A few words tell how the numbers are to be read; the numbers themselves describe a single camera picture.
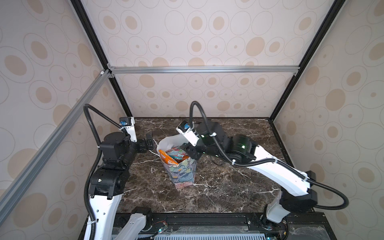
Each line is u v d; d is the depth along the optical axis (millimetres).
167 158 693
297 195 413
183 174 740
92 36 762
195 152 523
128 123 490
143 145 538
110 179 388
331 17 710
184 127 485
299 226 729
